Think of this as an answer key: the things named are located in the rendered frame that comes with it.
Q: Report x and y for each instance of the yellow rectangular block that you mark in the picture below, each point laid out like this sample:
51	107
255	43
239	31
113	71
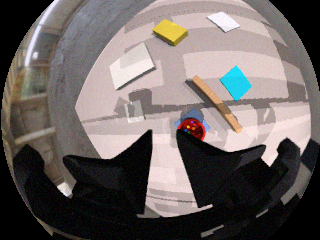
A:
170	32

